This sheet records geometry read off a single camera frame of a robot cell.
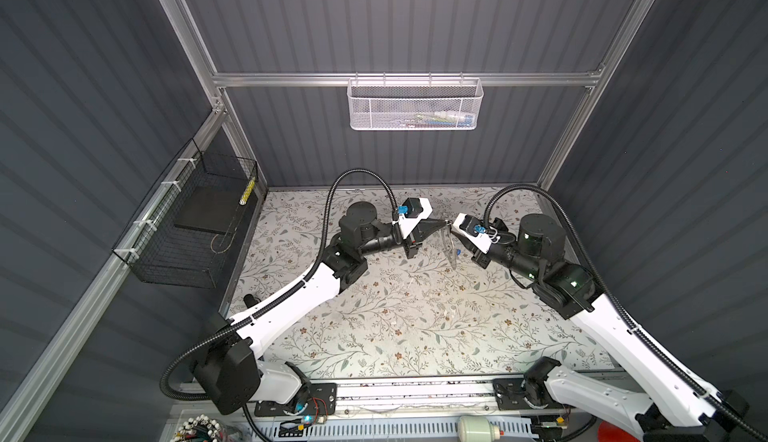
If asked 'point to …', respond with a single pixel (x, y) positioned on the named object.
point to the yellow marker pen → (247, 192)
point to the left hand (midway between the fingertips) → (444, 220)
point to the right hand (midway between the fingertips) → (464, 224)
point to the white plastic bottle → (477, 429)
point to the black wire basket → (180, 230)
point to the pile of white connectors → (200, 428)
